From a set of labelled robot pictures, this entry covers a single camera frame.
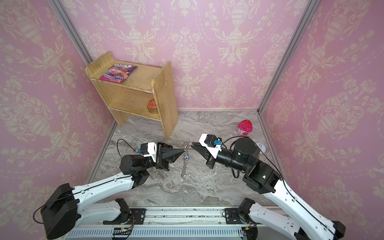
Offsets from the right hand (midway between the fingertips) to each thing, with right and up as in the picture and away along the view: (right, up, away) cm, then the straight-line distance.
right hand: (195, 143), depth 55 cm
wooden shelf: (-48, +33, +52) cm, 78 cm away
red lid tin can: (-26, +18, +34) cm, 46 cm away
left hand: (-4, -4, -2) cm, 6 cm away
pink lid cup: (+33, +5, +44) cm, 55 cm away
